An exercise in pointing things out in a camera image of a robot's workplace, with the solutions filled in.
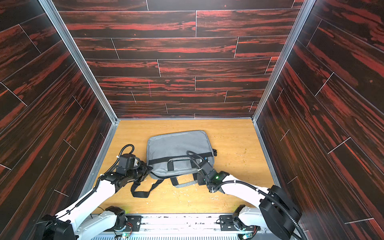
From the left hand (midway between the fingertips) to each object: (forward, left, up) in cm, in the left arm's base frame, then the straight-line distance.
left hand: (154, 167), depth 84 cm
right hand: (0, -29, -6) cm, 29 cm away
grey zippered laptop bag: (+9, -6, -2) cm, 10 cm away
